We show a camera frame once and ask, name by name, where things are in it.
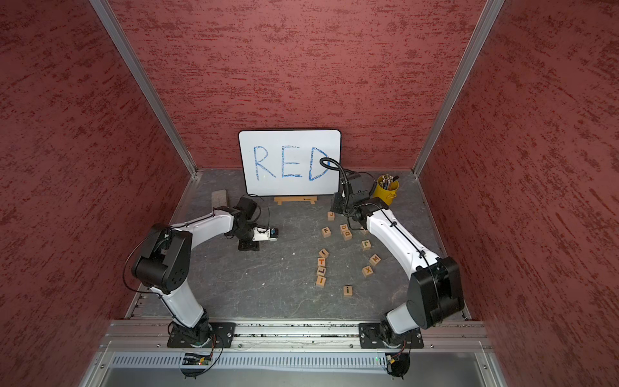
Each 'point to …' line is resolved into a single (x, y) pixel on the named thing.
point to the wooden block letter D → (347, 235)
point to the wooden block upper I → (323, 253)
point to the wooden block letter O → (343, 227)
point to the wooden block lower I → (320, 281)
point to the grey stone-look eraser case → (219, 198)
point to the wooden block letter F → (326, 232)
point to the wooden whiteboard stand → (296, 198)
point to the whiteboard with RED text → (287, 162)
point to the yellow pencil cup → (386, 188)
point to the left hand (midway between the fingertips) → (253, 244)
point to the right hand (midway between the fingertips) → (335, 205)
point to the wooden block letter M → (374, 260)
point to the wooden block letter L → (321, 271)
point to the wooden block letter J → (331, 216)
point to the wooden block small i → (348, 290)
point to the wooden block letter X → (367, 271)
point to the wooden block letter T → (321, 261)
